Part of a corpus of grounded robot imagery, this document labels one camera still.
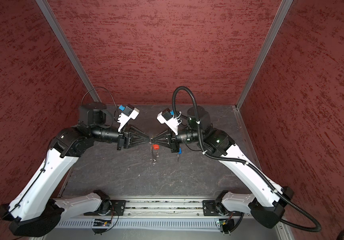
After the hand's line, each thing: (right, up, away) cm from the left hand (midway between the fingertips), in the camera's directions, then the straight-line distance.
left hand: (146, 143), depth 53 cm
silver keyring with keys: (-4, -14, +43) cm, 45 cm away
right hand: (+2, -1, +1) cm, 3 cm away
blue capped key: (+13, -14, +41) cm, 45 cm away
